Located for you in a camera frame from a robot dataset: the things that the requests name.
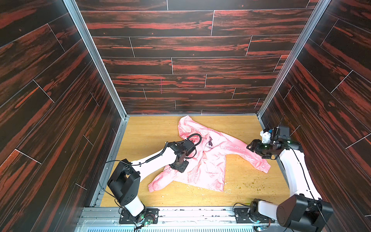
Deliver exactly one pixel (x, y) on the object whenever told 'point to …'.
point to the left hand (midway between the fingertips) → (181, 167)
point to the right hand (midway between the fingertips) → (255, 149)
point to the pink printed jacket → (206, 169)
